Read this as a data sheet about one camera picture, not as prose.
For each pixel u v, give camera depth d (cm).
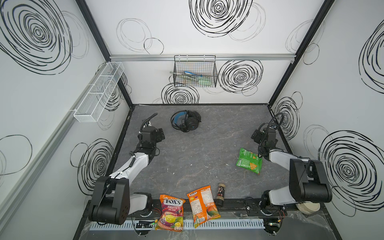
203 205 72
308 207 68
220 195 75
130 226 69
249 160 87
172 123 108
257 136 85
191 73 91
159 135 81
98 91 72
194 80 87
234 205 74
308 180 44
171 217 68
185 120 101
